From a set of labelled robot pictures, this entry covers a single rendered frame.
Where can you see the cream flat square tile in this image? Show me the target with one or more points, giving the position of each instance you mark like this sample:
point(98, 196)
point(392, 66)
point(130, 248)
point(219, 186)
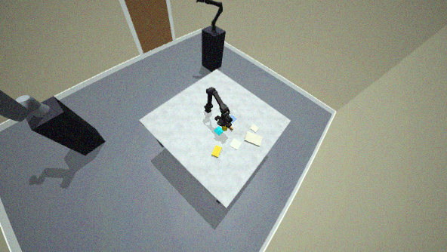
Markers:
point(254, 128)

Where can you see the yellow flat rectangular block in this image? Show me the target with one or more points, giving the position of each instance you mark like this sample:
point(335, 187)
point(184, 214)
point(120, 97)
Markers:
point(216, 151)

